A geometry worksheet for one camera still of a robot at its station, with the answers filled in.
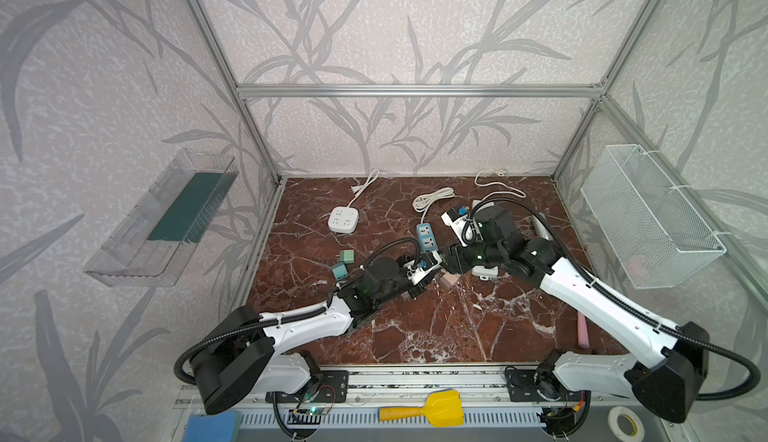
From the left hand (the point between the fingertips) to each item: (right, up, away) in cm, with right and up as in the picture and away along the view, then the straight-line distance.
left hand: (437, 253), depth 77 cm
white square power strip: (-30, +7, +28) cm, 42 cm away
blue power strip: (-1, +1, +22) cm, 22 cm away
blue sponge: (-50, -38, -10) cm, 64 cm away
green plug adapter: (-27, -4, +16) cm, 31 cm away
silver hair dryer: (+39, +4, +25) cm, 46 cm away
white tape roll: (+40, -39, -9) cm, 57 cm away
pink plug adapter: (+5, -11, +14) cm, 18 cm away
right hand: (0, +3, -2) cm, 4 cm away
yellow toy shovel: (+1, -36, -6) cm, 37 cm away
